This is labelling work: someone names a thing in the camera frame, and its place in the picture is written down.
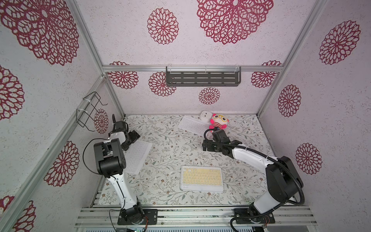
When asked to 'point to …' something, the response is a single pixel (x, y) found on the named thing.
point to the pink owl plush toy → (218, 121)
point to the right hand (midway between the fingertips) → (207, 143)
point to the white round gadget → (206, 115)
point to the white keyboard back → (194, 124)
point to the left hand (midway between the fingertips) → (135, 140)
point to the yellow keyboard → (198, 178)
